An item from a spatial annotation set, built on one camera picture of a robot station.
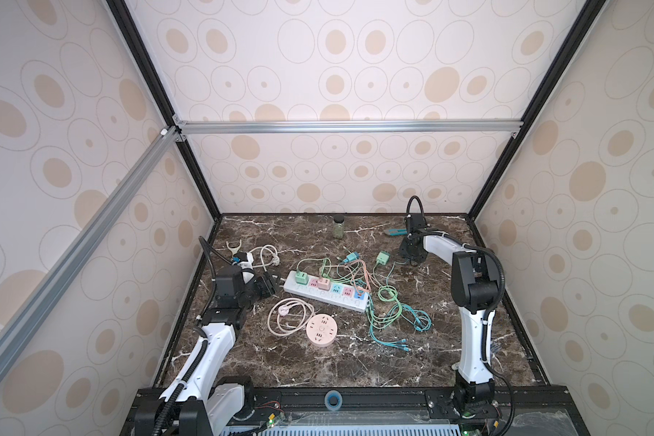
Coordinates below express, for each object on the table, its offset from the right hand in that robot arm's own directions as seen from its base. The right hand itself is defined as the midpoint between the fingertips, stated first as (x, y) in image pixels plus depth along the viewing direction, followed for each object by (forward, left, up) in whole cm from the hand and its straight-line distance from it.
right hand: (407, 251), depth 108 cm
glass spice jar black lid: (+7, +28, +7) cm, 29 cm away
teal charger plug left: (-4, +22, +3) cm, 23 cm away
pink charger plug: (-19, +33, +7) cm, 38 cm away
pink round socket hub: (-32, +34, +2) cm, 47 cm away
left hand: (-20, +46, +17) cm, 53 cm away
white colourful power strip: (-22, +22, +2) cm, 32 cm away
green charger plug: (-16, +40, +7) cm, 44 cm away
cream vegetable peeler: (+1, +69, +1) cm, 69 cm away
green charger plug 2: (-4, +10, +2) cm, 11 cm away
